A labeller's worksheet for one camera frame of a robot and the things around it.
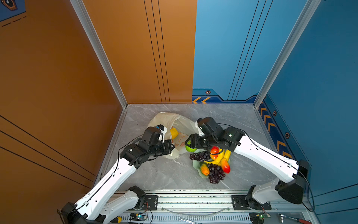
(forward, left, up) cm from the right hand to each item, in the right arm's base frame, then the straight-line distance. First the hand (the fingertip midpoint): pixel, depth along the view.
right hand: (188, 144), depth 71 cm
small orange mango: (-8, -9, -14) cm, 19 cm away
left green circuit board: (-28, +26, -24) cm, 45 cm away
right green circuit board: (-28, -37, -24) cm, 52 cm away
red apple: (+3, -16, -12) cm, 21 cm away
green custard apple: (-3, -1, +1) cm, 3 cm away
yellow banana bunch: (+1, -21, -14) cm, 26 cm away
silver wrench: (-29, +4, -24) cm, 38 cm away
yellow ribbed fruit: (+19, +10, -18) cm, 28 cm away
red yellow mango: (-6, -21, -14) cm, 26 cm away
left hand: (0, +6, -1) cm, 6 cm away
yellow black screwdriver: (-30, +35, -20) cm, 50 cm away
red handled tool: (-30, -55, -24) cm, 67 cm away
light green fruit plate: (-3, -6, -20) cm, 21 cm away
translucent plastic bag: (+26, +7, -23) cm, 35 cm away
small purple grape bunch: (+1, -9, -17) cm, 19 cm away
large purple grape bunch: (-10, -15, -14) cm, 23 cm away
